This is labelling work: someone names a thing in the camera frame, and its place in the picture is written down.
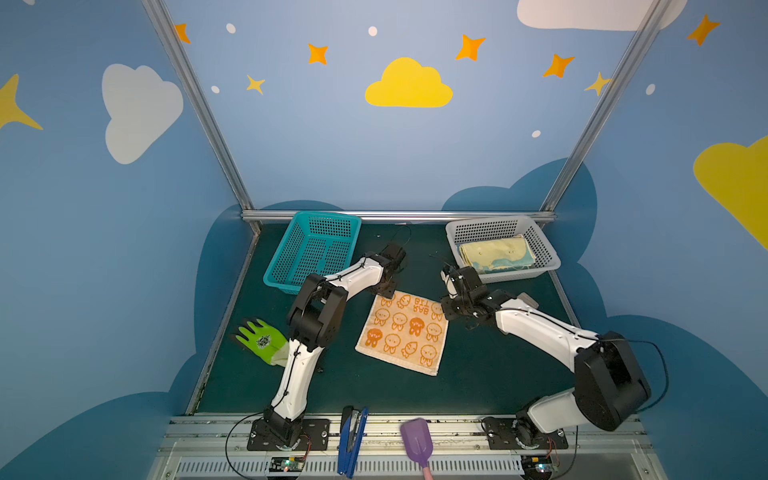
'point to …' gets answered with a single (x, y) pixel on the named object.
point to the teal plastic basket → (316, 243)
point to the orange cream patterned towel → (406, 330)
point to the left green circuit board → (287, 464)
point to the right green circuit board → (540, 466)
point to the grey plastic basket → (467, 231)
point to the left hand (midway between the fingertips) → (384, 288)
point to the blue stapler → (352, 424)
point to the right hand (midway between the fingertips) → (450, 298)
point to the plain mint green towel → (498, 254)
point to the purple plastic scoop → (418, 439)
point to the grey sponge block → (528, 299)
